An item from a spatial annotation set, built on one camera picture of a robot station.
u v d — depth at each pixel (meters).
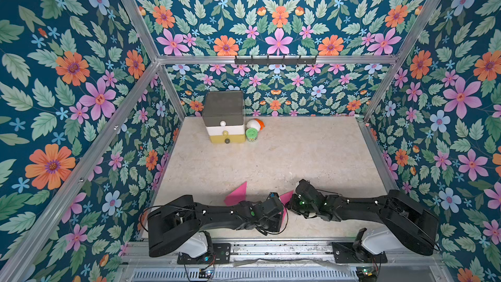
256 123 1.11
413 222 0.44
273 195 0.78
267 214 0.63
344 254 0.73
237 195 0.90
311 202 0.67
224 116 0.93
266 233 0.68
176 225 0.43
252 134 1.07
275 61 0.94
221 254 0.73
